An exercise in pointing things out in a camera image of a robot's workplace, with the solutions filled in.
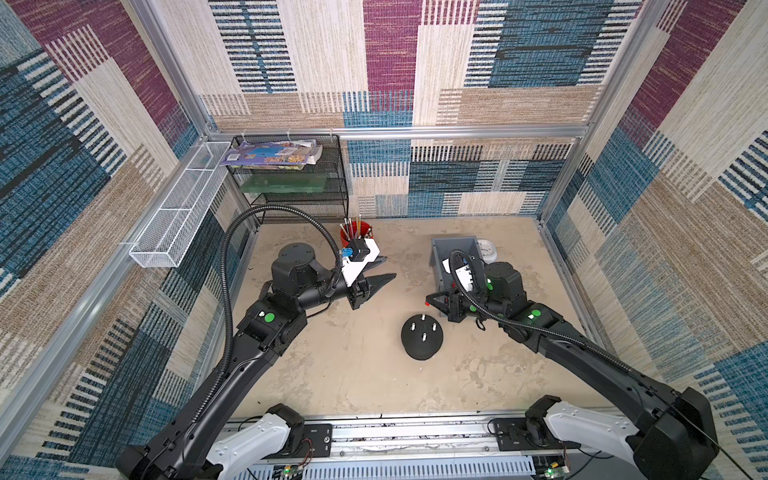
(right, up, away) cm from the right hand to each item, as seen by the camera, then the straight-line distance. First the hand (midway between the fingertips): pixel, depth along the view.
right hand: (432, 302), depth 75 cm
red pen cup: (-22, +19, +25) cm, 39 cm away
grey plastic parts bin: (+8, +13, +34) cm, 37 cm away
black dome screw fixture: (-2, -9, +3) cm, 10 cm away
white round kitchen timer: (+24, +13, +33) cm, 43 cm away
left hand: (-11, +10, -13) cm, 20 cm away
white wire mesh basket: (-63, +15, -5) cm, 65 cm away
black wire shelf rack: (-34, +31, +23) cm, 52 cm away
